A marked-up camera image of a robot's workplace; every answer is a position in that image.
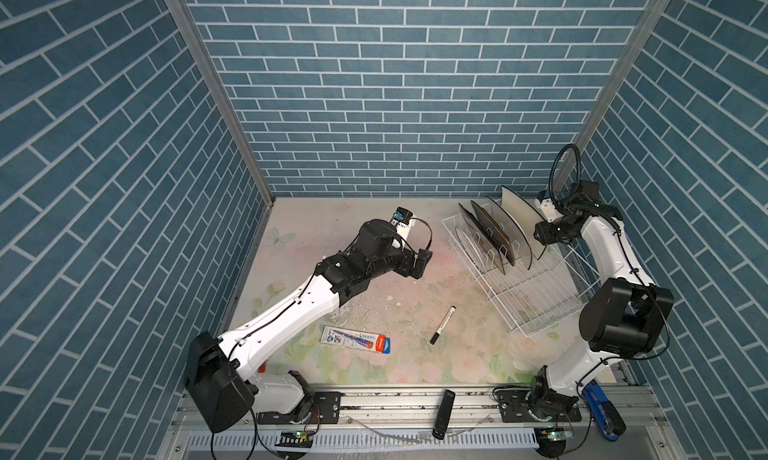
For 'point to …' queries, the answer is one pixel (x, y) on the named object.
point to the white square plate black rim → (526, 216)
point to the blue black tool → (606, 415)
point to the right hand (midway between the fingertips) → (546, 228)
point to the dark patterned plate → (483, 235)
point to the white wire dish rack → (532, 289)
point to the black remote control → (443, 414)
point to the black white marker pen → (444, 323)
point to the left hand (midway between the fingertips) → (418, 248)
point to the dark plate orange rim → (496, 229)
